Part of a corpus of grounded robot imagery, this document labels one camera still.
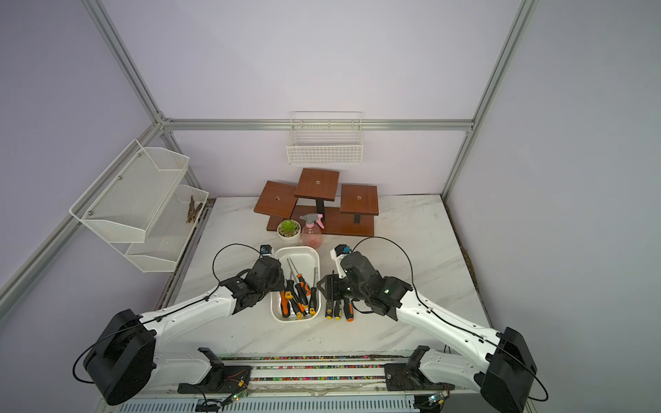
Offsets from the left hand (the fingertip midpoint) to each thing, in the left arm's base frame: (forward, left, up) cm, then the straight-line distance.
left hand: (277, 276), depth 88 cm
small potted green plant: (+18, -2, +1) cm, 18 cm away
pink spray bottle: (+17, -11, +1) cm, 20 cm away
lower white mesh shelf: (+11, +41, +6) cm, 43 cm away
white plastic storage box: (-8, -8, -4) cm, 12 cm away
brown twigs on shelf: (+24, +35, +7) cm, 43 cm away
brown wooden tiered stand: (+27, -29, +8) cm, 41 cm away
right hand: (-9, -17, +9) cm, 21 cm away
